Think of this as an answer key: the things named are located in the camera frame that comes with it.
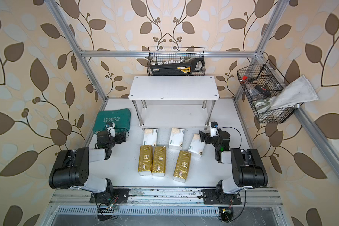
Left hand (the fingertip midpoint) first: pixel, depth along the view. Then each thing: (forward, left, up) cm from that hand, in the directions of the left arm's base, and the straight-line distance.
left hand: (118, 131), depth 94 cm
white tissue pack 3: (-11, -52, 0) cm, 53 cm away
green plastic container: (+12, +1, -1) cm, 12 cm away
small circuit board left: (-43, -4, -9) cm, 44 cm away
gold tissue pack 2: (-21, -30, +3) cm, 37 cm away
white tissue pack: (-3, -22, -2) cm, 23 cm away
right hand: (+1, -60, +2) cm, 60 cm away
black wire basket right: (+20, -91, +27) cm, 97 cm away
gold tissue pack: (-21, -22, +3) cm, 30 cm away
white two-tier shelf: (+35, -37, -6) cm, 51 cm away
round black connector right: (-45, -65, -6) cm, 79 cm away
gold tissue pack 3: (-25, -43, +3) cm, 50 cm away
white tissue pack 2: (-6, -39, 0) cm, 40 cm away
